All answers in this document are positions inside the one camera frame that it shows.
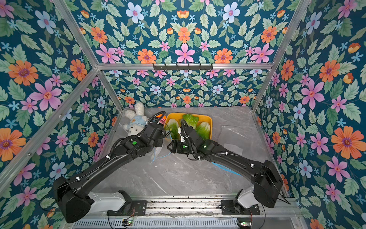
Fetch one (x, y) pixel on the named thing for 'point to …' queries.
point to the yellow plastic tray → (177, 117)
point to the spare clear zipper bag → (237, 140)
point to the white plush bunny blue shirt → (137, 121)
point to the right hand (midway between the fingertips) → (173, 144)
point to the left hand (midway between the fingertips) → (160, 135)
